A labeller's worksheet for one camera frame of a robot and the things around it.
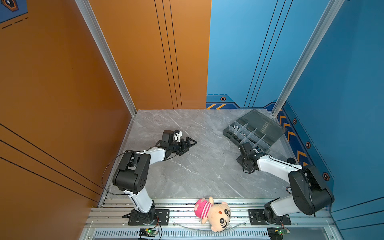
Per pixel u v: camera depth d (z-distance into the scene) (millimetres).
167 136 756
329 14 715
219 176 870
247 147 747
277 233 702
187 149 940
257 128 1027
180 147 828
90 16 722
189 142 848
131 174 481
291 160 832
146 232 710
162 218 732
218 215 671
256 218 725
